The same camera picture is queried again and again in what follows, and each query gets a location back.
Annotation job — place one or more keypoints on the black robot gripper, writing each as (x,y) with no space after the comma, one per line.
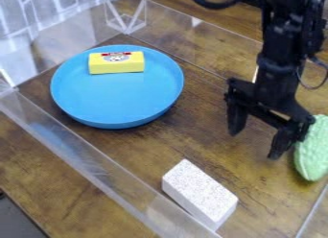
(268,98)

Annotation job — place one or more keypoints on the green bumpy gourd toy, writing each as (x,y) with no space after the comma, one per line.
(311,152)

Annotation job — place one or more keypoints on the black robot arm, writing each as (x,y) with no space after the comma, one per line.
(292,38)

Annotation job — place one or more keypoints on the blue round plastic tray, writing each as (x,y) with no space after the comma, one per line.
(116,101)

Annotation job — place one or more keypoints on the white speckled rectangular block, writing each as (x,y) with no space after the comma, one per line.
(204,198)

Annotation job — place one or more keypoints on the yellow rectangular block with label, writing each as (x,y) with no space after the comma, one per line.
(116,62)

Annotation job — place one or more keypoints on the clear acrylic enclosure wall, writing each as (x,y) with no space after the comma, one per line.
(88,183)

